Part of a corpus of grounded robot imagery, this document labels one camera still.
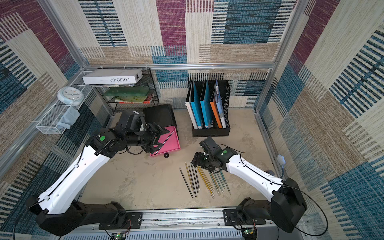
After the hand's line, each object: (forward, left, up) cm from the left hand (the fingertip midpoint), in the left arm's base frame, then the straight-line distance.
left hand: (168, 134), depth 65 cm
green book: (+40, +31, -7) cm, 51 cm away
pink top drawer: (+10, +3, -20) cm, 23 cm away
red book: (+39, +20, -14) cm, 46 cm away
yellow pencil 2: (-9, -17, -33) cm, 39 cm away
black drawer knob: (+3, +5, -23) cm, 24 cm away
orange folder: (+25, -23, -7) cm, 34 cm away
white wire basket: (+6, +55, +1) cm, 55 cm away
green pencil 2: (-9, -25, -34) cm, 43 cm away
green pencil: (-9, -22, -33) cm, 41 cm away
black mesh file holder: (+23, -25, -28) cm, 43 cm away
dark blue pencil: (-8, -9, -34) cm, 36 cm away
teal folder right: (+25, -18, -7) cm, 32 cm away
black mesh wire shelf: (+43, +17, -1) cm, 46 cm away
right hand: (-2, -11, -22) cm, 25 cm away
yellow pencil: (0, -6, -34) cm, 35 cm away
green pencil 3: (-8, -28, -33) cm, 44 cm away
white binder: (+24, -8, -6) cm, 26 cm away
